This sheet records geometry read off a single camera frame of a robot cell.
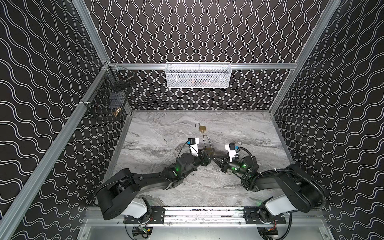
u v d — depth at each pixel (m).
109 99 1.00
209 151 0.76
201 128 1.10
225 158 0.73
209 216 0.76
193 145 0.70
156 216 0.74
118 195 0.43
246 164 0.66
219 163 0.76
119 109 0.81
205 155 0.70
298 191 0.45
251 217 0.73
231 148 0.73
